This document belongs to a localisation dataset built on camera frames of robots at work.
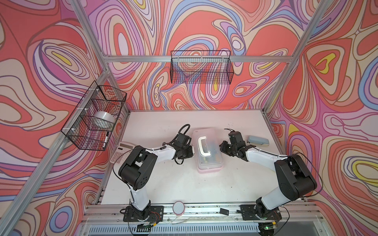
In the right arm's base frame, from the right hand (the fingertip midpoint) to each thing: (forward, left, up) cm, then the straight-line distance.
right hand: (220, 149), depth 94 cm
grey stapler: (+7, -27, -1) cm, 28 cm away
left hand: (-1, +16, -1) cm, 16 cm away
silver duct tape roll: (0, +60, +31) cm, 68 cm away
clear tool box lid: (-4, +9, +9) cm, 13 cm away
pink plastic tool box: (-14, +12, +2) cm, 19 cm away
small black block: (-34, +3, -4) cm, 34 cm away
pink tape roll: (-33, +26, +2) cm, 42 cm away
